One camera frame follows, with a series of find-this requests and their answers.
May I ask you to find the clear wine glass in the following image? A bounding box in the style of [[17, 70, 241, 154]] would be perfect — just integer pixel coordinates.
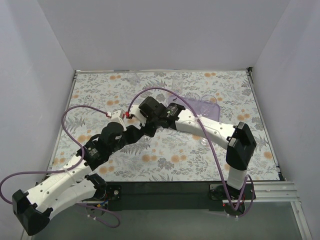
[[185, 92, 200, 101]]

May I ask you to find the tall clear highball glass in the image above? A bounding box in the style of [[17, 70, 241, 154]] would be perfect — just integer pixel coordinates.
[[171, 72, 184, 95]]

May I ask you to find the small clear shot glass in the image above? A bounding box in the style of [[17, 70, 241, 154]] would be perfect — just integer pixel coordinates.
[[200, 137, 209, 147]]

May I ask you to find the clear faceted tumbler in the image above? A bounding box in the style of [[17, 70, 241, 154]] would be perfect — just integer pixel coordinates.
[[200, 94, 217, 115]]

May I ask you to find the small clear tumbler front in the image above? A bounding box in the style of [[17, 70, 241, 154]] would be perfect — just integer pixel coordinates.
[[140, 136, 152, 145]]

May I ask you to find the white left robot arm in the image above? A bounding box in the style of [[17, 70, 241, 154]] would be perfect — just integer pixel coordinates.
[[12, 122, 144, 236]]

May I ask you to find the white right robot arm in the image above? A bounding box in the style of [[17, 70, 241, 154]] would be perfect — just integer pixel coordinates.
[[130, 96, 257, 193]]

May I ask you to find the lavender plastic tray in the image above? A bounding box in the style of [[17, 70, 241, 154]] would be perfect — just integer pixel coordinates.
[[166, 95, 220, 122]]

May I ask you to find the small clear glass lying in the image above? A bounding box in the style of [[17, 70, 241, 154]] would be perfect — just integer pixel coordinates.
[[129, 72, 141, 86]]

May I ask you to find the floral patterned table mat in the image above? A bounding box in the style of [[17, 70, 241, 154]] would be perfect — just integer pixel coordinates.
[[50, 71, 282, 182]]

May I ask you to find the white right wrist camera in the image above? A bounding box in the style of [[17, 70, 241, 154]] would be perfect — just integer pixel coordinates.
[[128, 104, 147, 127]]

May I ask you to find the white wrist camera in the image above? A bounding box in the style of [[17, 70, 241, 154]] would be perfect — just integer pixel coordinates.
[[128, 104, 147, 127], [110, 109, 125, 126]]

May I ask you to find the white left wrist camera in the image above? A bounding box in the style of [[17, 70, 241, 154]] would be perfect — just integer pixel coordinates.
[[110, 109, 125, 126]]

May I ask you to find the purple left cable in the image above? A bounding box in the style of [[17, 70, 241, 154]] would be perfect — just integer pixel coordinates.
[[0, 105, 122, 229]]

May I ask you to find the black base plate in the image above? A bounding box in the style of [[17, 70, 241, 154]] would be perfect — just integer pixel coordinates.
[[104, 182, 257, 212]]

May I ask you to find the aluminium frame rail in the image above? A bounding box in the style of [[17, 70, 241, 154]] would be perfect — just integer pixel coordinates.
[[32, 181, 301, 203]]

